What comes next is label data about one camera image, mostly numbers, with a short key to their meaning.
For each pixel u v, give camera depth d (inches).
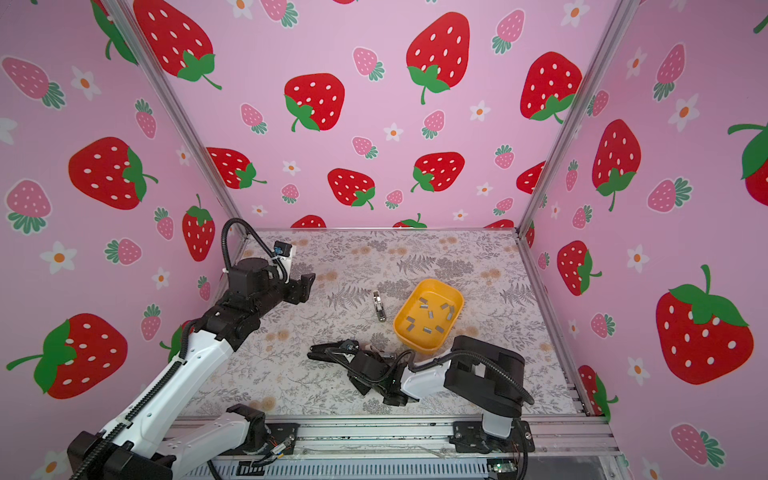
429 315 37.8
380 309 38.3
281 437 28.9
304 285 27.1
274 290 25.6
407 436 29.9
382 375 25.9
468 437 29.2
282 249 25.4
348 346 29.4
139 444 15.3
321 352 34.6
